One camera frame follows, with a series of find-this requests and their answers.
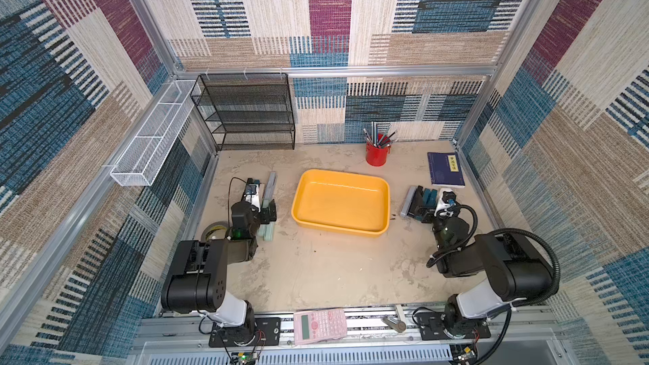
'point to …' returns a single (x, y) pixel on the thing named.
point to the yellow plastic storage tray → (341, 203)
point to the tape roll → (210, 226)
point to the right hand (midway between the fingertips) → (434, 196)
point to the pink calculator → (319, 325)
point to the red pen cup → (377, 156)
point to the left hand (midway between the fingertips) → (261, 200)
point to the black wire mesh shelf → (247, 111)
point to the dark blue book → (446, 170)
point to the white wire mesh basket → (141, 161)
